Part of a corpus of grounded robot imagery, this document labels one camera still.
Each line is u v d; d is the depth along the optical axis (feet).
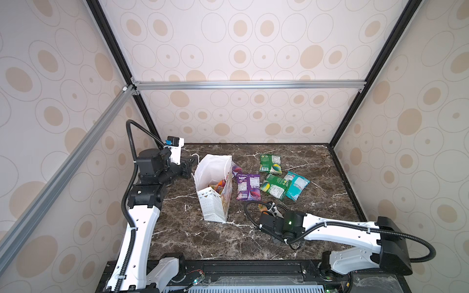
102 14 2.29
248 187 3.18
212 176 3.07
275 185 3.11
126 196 1.57
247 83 2.96
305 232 1.61
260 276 2.40
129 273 1.23
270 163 3.48
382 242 1.35
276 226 1.88
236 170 3.36
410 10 2.25
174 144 1.86
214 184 2.91
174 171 1.90
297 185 3.18
